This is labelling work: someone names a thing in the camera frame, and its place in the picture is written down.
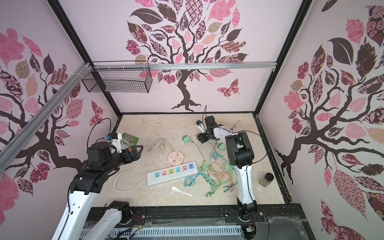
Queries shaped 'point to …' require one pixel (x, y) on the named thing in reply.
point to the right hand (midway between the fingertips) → (203, 134)
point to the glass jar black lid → (268, 178)
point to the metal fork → (235, 124)
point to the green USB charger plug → (186, 138)
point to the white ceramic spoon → (175, 189)
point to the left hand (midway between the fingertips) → (136, 151)
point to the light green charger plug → (222, 147)
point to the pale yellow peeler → (152, 121)
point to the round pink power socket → (175, 158)
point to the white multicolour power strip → (172, 173)
